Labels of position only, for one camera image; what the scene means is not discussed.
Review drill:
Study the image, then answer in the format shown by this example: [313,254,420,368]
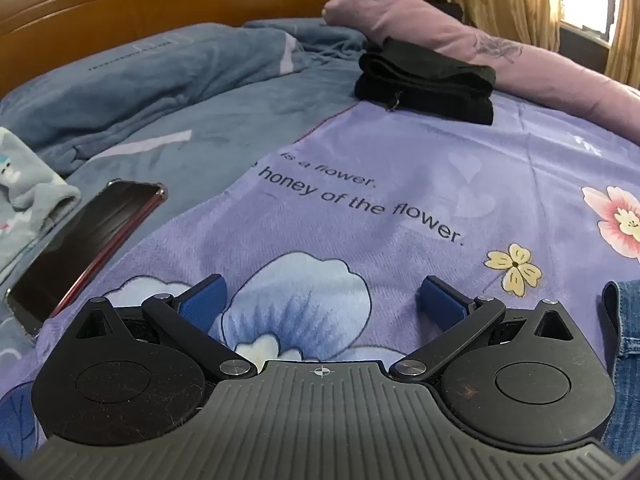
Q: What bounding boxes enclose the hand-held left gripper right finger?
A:
[389,275,574,381]

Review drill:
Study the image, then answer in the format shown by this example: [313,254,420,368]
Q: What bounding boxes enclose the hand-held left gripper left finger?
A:
[75,274,258,381]

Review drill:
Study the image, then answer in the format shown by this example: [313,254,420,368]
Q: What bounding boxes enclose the blue jeans pants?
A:
[600,279,640,461]

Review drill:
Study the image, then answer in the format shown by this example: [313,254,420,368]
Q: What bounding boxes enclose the folded black pants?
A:
[354,36,497,127]

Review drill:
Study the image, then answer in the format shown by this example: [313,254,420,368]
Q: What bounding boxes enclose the purple floral bed sheet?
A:
[0,95,640,463]

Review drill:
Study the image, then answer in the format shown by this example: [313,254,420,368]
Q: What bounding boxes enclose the smartphone with red case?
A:
[5,180,169,337]

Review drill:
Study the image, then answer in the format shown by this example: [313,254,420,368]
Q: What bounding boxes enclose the blue-grey blanket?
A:
[0,17,373,361]

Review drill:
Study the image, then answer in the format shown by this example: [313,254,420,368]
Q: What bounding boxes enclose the grey printed fleece cloth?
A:
[0,126,82,272]

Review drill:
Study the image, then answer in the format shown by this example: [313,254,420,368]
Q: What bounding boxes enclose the pink quilt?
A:
[322,0,640,147]

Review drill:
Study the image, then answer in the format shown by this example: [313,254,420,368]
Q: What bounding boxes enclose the dark cloth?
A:
[424,0,467,27]

